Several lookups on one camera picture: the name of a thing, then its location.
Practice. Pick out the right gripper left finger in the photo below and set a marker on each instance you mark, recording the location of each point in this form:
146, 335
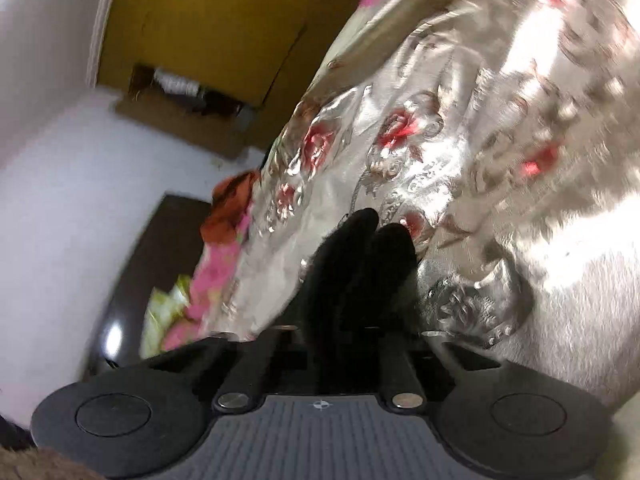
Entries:
142, 418

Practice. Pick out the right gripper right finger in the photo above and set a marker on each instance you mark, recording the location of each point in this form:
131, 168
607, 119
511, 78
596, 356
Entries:
453, 412

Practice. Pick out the black pants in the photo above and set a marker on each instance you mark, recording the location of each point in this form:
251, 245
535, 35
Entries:
344, 309

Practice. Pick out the green patterned pillow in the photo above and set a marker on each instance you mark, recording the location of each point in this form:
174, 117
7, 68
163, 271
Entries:
166, 323

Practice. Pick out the dark brown headboard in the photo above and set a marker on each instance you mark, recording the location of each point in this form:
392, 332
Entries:
170, 246

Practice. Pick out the red-orange cloth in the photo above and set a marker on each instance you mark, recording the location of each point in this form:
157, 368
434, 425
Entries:
230, 201

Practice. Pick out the floral white bedspread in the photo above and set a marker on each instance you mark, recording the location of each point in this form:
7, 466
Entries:
504, 134

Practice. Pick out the brown wooden wardrobe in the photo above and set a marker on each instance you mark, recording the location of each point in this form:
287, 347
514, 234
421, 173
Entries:
223, 74

